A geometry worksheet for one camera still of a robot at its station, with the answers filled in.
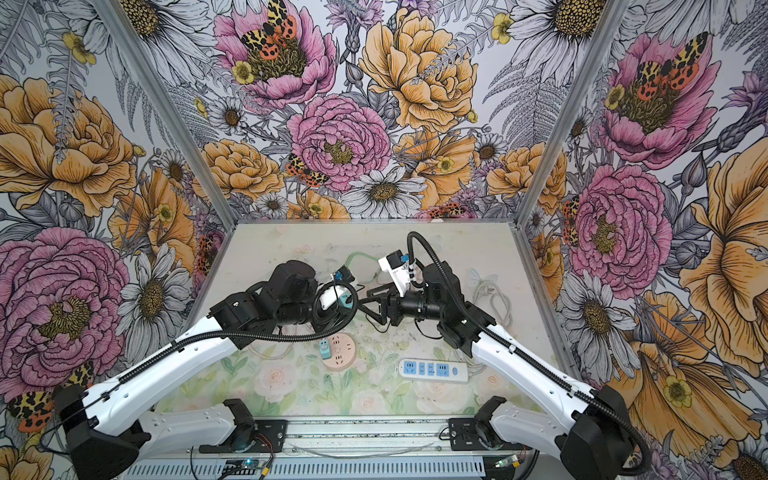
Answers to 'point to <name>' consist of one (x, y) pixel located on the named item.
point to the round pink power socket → (343, 352)
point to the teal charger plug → (325, 349)
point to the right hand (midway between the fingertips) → (365, 310)
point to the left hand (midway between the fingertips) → (341, 312)
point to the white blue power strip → (443, 371)
